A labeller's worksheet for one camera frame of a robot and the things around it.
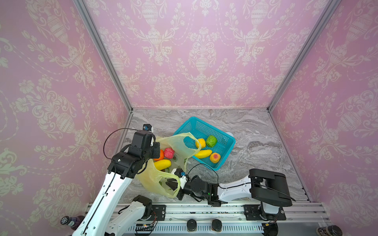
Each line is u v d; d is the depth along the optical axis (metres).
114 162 0.44
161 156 0.90
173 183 0.71
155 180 0.64
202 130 1.03
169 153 0.90
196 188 0.58
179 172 0.62
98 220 0.38
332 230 0.61
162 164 0.87
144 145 0.51
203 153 0.90
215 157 0.88
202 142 0.94
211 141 0.95
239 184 0.51
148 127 0.60
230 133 0.99
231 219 0.73
